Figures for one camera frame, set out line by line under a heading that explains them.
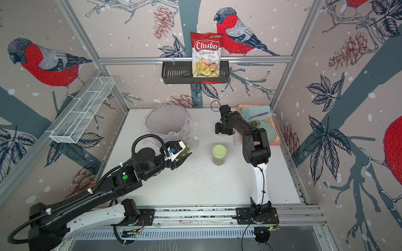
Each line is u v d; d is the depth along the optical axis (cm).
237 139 101
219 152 82
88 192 44
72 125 73
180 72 95
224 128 90
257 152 58
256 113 117
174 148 53
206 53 84
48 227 40
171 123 92
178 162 60
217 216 75
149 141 81
